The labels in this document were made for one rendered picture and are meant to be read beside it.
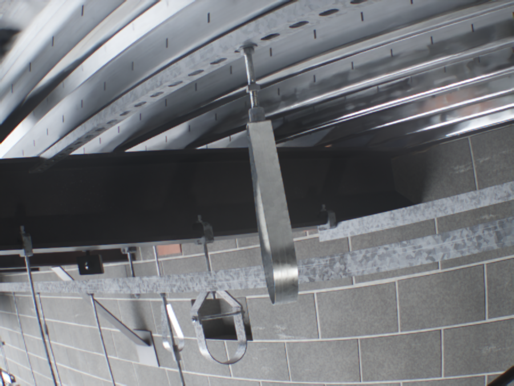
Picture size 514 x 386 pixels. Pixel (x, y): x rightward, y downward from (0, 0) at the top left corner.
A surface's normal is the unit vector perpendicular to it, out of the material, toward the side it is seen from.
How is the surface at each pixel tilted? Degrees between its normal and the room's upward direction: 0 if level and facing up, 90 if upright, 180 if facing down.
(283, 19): 90
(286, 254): 87
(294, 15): 90
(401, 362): 90
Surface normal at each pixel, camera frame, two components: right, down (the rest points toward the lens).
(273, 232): 0.05, -0.39
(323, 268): -0.76, 0.04
